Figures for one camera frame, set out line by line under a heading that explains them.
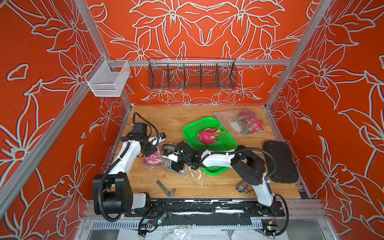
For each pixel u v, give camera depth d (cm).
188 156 69
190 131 99
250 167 51
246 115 104
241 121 107
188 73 100
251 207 74
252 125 98
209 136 90
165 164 79
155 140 76
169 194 77
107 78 92
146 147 71
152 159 81
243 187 76
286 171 80
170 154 74
